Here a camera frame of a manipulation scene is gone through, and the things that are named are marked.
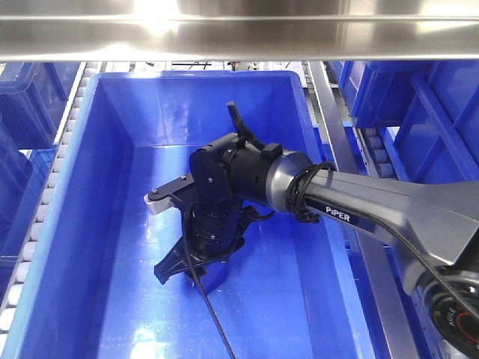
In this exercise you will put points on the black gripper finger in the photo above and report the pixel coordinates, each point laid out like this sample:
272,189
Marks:
196,280

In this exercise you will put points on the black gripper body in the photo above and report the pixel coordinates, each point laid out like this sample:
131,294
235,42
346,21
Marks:
213,232

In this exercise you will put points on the blue plastic bin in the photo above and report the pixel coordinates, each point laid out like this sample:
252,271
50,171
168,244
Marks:
112,224

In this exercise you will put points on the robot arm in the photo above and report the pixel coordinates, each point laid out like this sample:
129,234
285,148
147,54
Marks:
393,209

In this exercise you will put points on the steel rack on castors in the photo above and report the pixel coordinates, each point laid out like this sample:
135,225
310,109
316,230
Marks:
239,37

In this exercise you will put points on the row of blue bins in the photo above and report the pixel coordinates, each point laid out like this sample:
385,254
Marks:
430,149

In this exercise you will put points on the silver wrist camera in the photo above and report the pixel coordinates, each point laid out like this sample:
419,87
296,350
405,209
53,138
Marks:
157,203

